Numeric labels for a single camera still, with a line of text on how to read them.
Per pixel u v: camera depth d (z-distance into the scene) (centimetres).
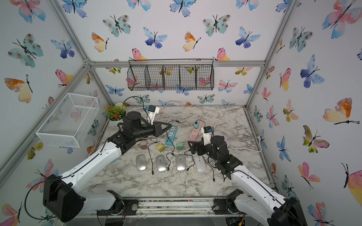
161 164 88
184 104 123
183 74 96
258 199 46
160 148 94
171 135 99
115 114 95
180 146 95
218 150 59
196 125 102
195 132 101
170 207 75
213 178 84
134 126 57
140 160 90
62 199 39
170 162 91
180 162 88
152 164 89
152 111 66
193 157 91
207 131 67
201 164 87
